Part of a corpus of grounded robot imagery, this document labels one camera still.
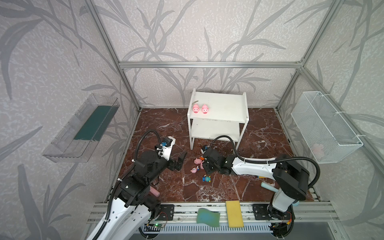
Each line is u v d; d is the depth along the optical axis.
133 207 0.46
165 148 0.56
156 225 0.71
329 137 0.62
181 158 0.60
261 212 0.73
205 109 0.72
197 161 0.89
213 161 0.66
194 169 0.87
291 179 0.45
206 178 0.83
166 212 0.73
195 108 0.72
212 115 0.71
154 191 0.80
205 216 0.71
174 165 0.59
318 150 0.73
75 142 0.63
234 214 0.72
